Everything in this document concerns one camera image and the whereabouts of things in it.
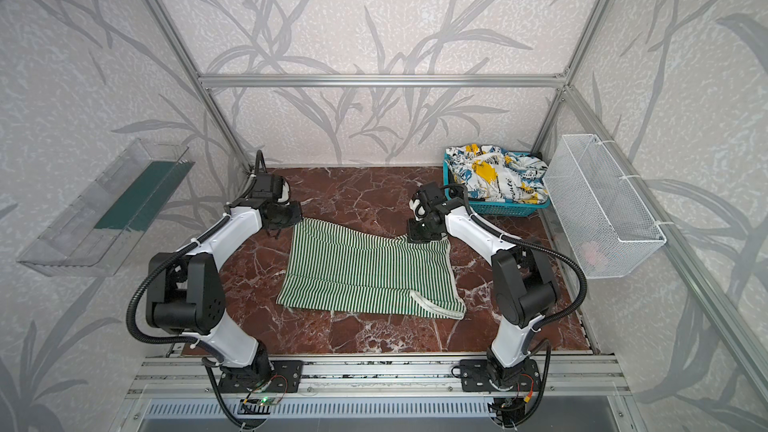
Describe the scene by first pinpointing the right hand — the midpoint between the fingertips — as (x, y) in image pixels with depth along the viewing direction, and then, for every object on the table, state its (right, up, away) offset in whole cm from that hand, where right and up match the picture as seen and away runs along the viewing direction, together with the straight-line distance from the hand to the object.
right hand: (410, 228), depth 91 cm
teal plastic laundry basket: (+29, +6, +10) cm, 31 cm away
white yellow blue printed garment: (+28, +18, +10) cm, 35 cm away
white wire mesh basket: (+41, +4, -31) cm, 51 cm away
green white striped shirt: (-22, -12, +2) cm, 25 cm away
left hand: (-34, +7, +2) cm, 35 cm away
